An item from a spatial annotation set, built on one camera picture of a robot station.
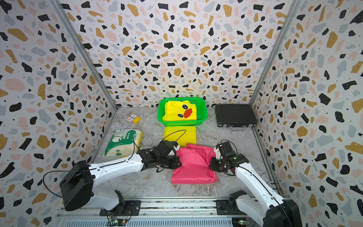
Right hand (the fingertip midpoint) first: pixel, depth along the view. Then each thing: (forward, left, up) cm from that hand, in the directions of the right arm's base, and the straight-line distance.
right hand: (210, 165), depth 82 cm
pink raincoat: (+2, +9, +2) cm, 9 cm away
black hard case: (+42, -24, -3) cm, 48 cm away
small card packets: (+39, +58, -4) cm, 70 cm away
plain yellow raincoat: (+9, +16, +17) cm, 25 cm away
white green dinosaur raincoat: (+15, +56, -1) cm, 58 cm away
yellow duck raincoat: (+48, +22, -4) cm, 53 cm away
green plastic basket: (+52, +4, -1) cm, 52 cm away
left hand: (-1, +15, +4) cm, 16 cm away
